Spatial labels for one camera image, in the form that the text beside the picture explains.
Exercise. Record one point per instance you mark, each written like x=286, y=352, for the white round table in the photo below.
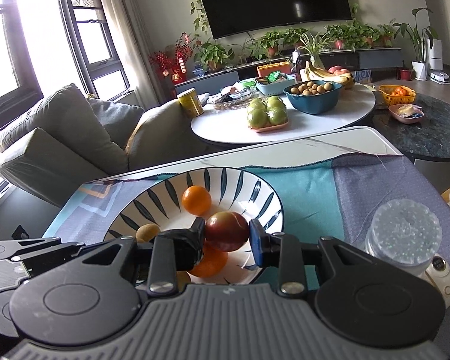
x=315, y=123

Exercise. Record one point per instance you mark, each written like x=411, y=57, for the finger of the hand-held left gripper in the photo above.
x=52, y=257
x=37, y=242

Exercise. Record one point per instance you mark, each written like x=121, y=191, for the beige curtain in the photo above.
x=131, y=26

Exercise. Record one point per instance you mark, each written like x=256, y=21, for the grey sofa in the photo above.
x=60, y=138

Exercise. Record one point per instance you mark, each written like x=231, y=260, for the spider plant in vase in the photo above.
x=315, y=50

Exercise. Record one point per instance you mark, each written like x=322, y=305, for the bunch of bananas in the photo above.
x=322, y=73

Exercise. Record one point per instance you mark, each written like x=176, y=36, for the dark marble round table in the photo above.
x=435, y=135

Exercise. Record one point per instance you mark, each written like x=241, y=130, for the clear jar with orange label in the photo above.
x=403, y=232

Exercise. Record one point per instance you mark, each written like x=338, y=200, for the green apple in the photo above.
x=257, y=119
x=275, y=102
x=257, y=105
x=278, y=116

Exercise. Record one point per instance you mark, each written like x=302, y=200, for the glass plate with snacks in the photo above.
x=228, y=97

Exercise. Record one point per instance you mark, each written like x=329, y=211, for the red pot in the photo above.
x=406, y=74

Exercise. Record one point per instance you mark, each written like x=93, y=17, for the white vacuum dock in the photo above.
x=437, y=60

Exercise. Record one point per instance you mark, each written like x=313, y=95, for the pink bowl with snacks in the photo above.
x=407, y=114

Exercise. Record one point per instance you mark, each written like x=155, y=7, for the orange basket with mandarins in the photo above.
x=397, y=95

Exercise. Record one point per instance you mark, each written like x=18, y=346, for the green container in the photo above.
x=248, y=82

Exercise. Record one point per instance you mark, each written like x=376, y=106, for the orange box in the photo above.
x=272, y=69

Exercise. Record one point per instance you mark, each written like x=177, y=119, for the narrow dark-framed window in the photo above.
x=71, y=26

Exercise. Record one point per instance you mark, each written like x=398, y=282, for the red peaches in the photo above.
x=339, y=70

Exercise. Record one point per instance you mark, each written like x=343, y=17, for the tall plant in white pot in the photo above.
x=420, y=45

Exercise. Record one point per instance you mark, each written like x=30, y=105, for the light blue snack basket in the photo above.
x=275, y=88

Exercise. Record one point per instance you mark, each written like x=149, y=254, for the small mandarin orange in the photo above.
x=197, y=199

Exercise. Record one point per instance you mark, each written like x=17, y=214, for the yellow can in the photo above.
x=190, y=103

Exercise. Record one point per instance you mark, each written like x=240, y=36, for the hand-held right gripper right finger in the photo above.
x=257, y=243

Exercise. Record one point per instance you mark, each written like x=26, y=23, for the grey pillow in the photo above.
x=116, y=116

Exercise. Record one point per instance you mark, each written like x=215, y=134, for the blue printed box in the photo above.
x=363, y=76

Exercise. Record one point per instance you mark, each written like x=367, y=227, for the black floor outlet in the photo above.
x=20, y=231

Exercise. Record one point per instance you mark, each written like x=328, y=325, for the pile of brown kiwis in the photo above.
x=309, y=88

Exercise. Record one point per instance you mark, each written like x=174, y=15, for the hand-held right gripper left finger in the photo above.
x=195, y=240

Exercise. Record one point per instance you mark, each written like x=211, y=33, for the white egg-shaped gadget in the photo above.
x=440, y=277

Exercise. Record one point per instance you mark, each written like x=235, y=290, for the grey television cabinet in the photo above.
x=375, y=57

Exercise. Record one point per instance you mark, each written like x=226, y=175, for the pink fruit tray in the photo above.
x=268, y=128

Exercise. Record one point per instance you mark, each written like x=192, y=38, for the beige pillow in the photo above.
x=157, y=131

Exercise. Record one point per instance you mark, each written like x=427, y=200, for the potted green plant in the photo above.
x=272, y=43
x=367, y=34
x=212, y=54
x=386, y=34
x=339, y=35

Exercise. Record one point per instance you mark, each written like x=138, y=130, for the dark blue bowl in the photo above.
x=313, y=103

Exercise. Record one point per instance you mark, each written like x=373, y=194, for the white bowl with dark stripes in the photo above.
x=232, y=183

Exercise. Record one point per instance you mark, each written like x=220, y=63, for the brown kiwi fruit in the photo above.
x=147, y=231
x=183, y=279

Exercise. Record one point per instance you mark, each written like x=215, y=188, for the blue grey patterned tablecloth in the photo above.
x=311, y=195

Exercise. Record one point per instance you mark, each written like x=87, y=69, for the red festive decoration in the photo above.
x=172, y=60

